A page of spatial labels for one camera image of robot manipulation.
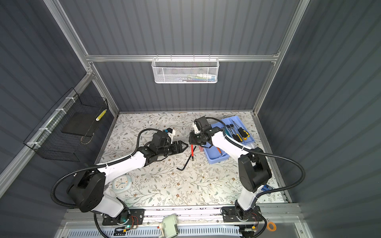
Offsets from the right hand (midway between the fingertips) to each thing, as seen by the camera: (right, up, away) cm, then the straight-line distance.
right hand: (191, 141), depth 88 cm
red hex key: (+1, -8, +10) cm, 13 cm away
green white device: (-10, -38, -22) cm, 44 cm away
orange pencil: (+19, -8, +10) cm, 23 cm away
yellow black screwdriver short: (+33, +5, +5) cm, 34 cm away
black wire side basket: (-62, +5, -17) cm, 65 cm away
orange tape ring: (+40, -39, -19) cm, 59 cm away
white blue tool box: (+29, +7, +7) cm, 30 cm away
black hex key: (-3, -15, +4) cm, 15 cm away
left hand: (-3, -3, -4) cm, 6 cm away
